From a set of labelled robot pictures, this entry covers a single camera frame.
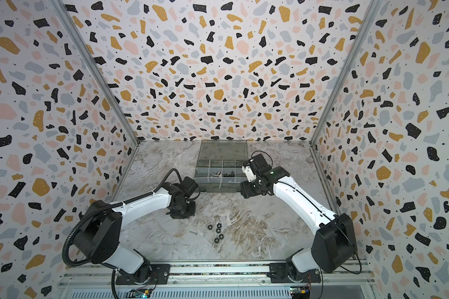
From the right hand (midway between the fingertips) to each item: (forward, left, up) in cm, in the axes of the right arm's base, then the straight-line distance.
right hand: (243, 187), depth 81 cm
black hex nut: (-12, +15, -15) cm, 25 cm away
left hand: (-7, +24, -11) cm, 27 cm away
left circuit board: (-37, +39, -15) cm, 56 cm away
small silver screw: (-15, +22, -16) cm, 31 cm away
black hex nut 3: (-18, +12, -17) cm, 27 cm away
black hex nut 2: (-16, +10, -16) cm, 25 cm away
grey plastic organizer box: (+24, +13, -15) cm, 32 cm away
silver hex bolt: (+17, +14, -14) cm, 26 cm away
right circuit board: (-36, -22, -17) cm, 46 cm away
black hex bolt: (+16, +7, -15) cm, 23 cm away
